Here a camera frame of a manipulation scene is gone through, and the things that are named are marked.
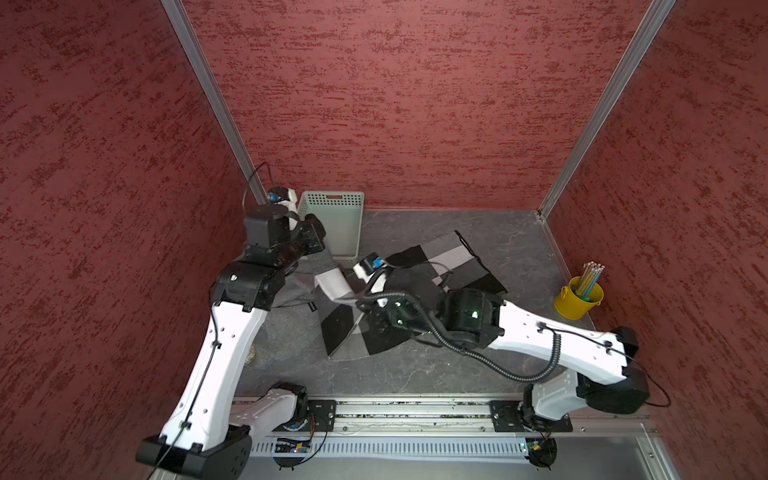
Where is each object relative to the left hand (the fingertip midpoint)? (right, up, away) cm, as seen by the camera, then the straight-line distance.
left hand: (315, 232), depth 67 cm
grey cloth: (-11, -16, +22) cm, 30 cm away
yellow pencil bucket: (+72, -22, +21) cm, 78 cm away
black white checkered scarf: (+38, -11, +37) cm, 54 cm away
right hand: (+11, -17, -7) cm, 21 cm away
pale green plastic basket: (-4, +8, +54) cm, 55 cm away
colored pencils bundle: (+75, -12, +16) cm, 78 cm away
